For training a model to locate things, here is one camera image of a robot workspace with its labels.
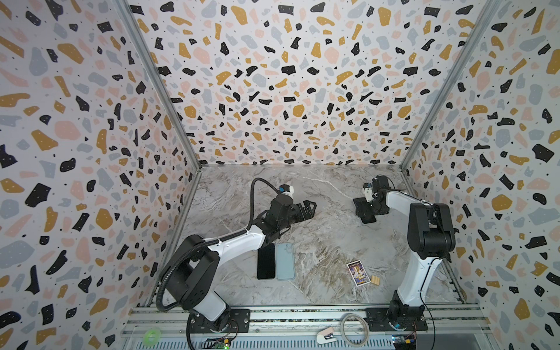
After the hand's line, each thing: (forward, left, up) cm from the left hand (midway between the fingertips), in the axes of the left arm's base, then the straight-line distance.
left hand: (310, 203), depth 83 cm
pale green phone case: (-15, +10, -19) cm, 26 cm away
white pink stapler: (-40, -3, -16) cm, 44 cm away
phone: (-16, +18, -17) cm, 30 cm away
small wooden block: (-24, -24, -17) cm, 38 cm away
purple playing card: (-21, -18, -17) cm, 33 cm away
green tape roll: (-40, +53, -18) cm, 69 cm away
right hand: (+10, -28, -16) cm, 33 cm away
